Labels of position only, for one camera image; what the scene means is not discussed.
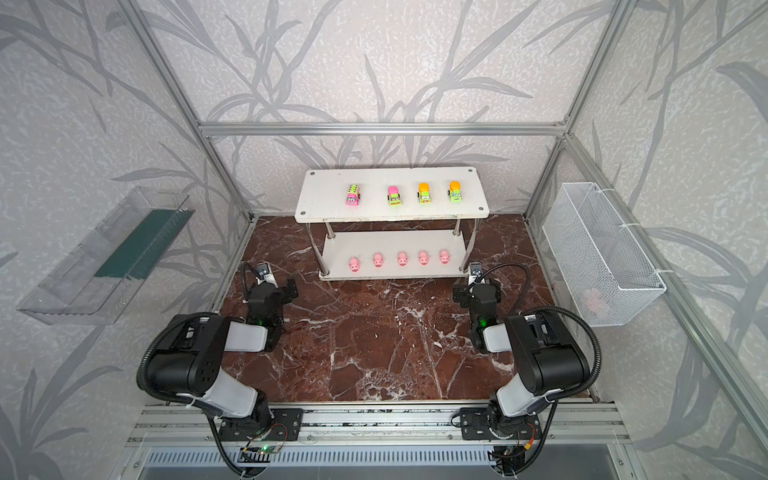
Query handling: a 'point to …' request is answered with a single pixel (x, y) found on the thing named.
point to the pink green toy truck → (353, 196)
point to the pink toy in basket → (593, 300)
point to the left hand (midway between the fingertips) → (277, 268)
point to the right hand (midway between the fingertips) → (477, 270)
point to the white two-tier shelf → (386, 194)
